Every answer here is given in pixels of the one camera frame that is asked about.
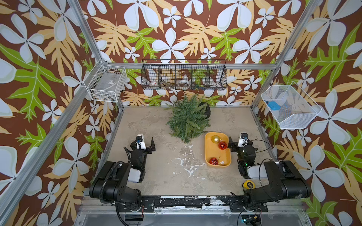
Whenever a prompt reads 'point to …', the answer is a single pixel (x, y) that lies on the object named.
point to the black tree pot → (208, 110)
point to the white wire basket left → (106, 83)
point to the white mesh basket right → (291, 107)
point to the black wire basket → (184, 74)
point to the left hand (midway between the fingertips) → (145, 137)
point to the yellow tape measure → (249, 184)
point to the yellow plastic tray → (217, 154)
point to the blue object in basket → (273, 105)
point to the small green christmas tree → (189, 117)
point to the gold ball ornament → (215, 139)
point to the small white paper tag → (222, 162)
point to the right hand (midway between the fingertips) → (237, 137)
